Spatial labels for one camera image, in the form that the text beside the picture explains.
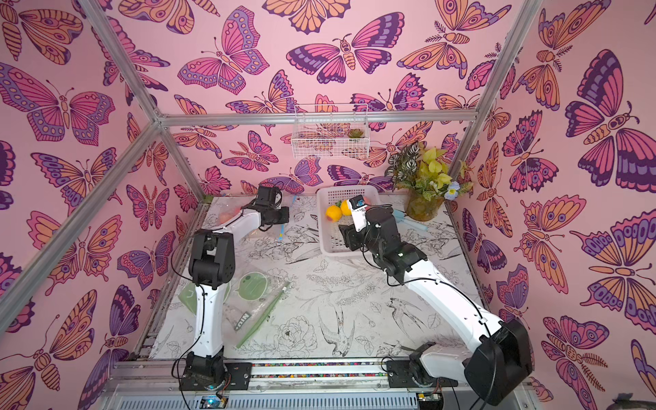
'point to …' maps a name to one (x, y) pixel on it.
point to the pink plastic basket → (330, 241)
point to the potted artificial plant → (420, 175)
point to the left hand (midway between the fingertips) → (291, 213)
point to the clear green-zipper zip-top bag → (248, 299)
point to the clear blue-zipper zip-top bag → (224, 208)
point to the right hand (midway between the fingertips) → (352, 219)
